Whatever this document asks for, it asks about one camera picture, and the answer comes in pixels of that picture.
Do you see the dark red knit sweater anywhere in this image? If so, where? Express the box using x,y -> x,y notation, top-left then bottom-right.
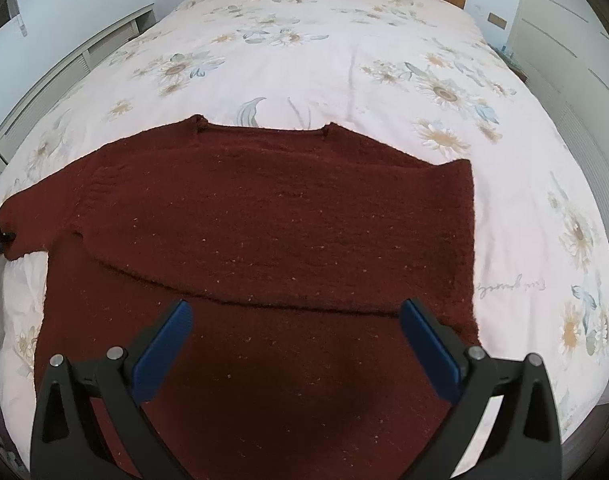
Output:
0,116 -> 478,479

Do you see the white low shelf unit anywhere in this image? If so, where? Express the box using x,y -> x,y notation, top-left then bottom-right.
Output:
0,4 -> 156,177

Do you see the floral pink bed cover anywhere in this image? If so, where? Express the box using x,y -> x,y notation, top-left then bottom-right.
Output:
0,0 -> 609,476

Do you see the white louvered wardrobe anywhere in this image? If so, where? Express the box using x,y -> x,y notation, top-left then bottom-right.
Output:
509,0 -> 609,238

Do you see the beige wall switch right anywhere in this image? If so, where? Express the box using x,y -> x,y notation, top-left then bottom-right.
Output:
488,12 -> 507,29

